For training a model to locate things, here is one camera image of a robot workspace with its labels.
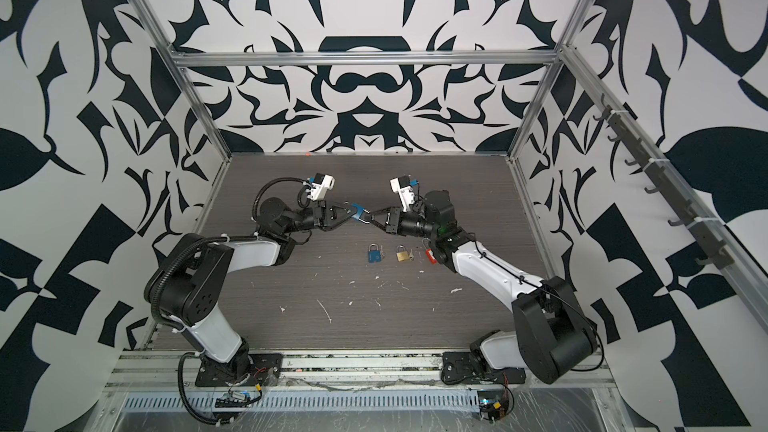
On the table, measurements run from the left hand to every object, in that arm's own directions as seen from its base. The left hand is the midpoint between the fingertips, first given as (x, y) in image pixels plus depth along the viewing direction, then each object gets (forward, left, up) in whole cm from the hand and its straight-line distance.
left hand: (359, 210), depth 73 cm
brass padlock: (+1, -12, -26) cm, 29 cm away
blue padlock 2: (0, -3, -26) cm, 26 cm away
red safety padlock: (-12, -16, 0) cm, 20 cm away
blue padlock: (+1, 0, -2) cm, 2 cm away
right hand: (-2, -2, -2) cm, 3 cm away
